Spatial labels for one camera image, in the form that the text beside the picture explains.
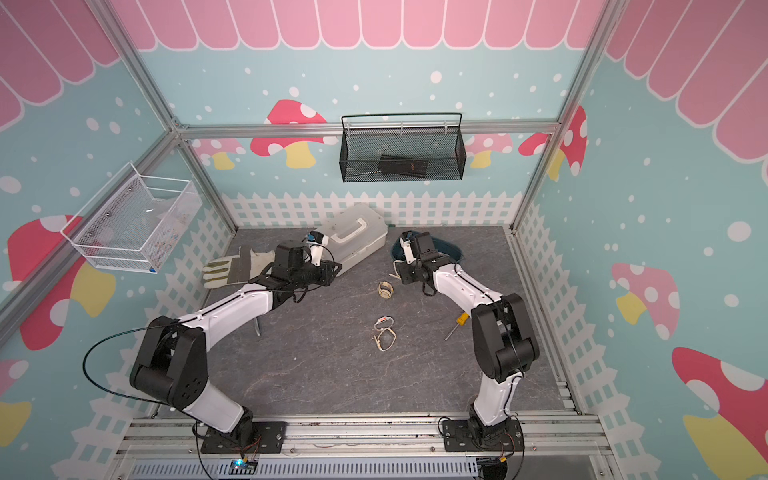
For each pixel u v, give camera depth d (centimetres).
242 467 73
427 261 71
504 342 48
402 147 93
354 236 102
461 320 94
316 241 79
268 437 74
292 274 71
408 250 85
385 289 100
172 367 45
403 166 85
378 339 89
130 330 43
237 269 107
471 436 74
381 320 93
